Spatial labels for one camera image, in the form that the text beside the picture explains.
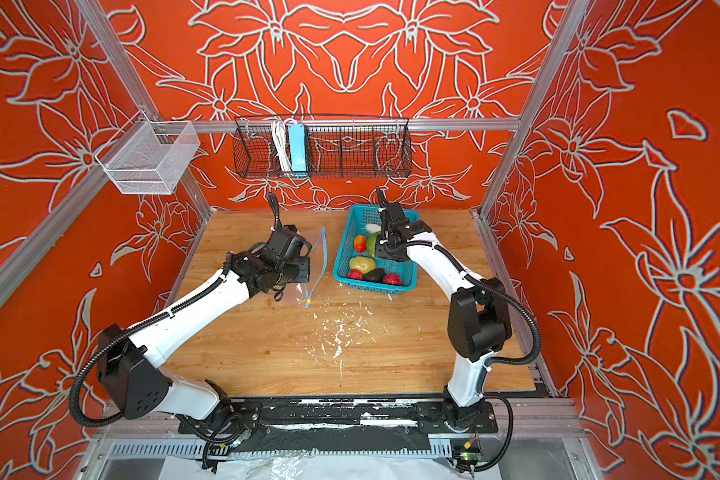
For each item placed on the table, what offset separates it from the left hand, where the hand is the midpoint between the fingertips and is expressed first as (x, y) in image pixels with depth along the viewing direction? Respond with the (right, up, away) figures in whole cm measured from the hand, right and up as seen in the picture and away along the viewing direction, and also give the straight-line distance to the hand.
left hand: (305, 264), depth 81 cm
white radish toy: (+21, +11, +29) cm, 37 cm away
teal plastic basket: (+15, +15, +30) cm, 37 cm away
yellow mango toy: (+16, -1, +17) cm, 24 cm away
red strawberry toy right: (+26, -6, +14) cm, 30 cm away
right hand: (+22, +4, +10) cm, 24 cm away
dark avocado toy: (+20, -5, +15) cm, 26 cm away
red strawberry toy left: (+14, -5, +14) cm, 20 cm away
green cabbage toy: (+19, +6, +22) cm, 30 cm away
